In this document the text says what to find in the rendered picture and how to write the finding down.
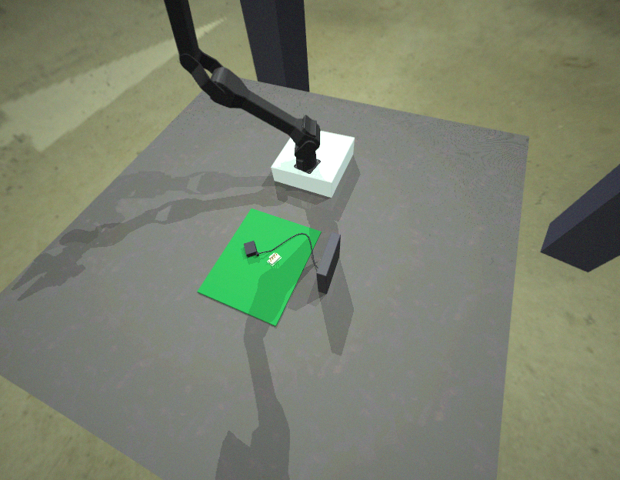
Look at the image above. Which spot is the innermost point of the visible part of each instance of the green circuit board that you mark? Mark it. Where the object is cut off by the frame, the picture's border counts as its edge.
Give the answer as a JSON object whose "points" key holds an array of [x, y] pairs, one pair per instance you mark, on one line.
{"points": [[261, 285]]}

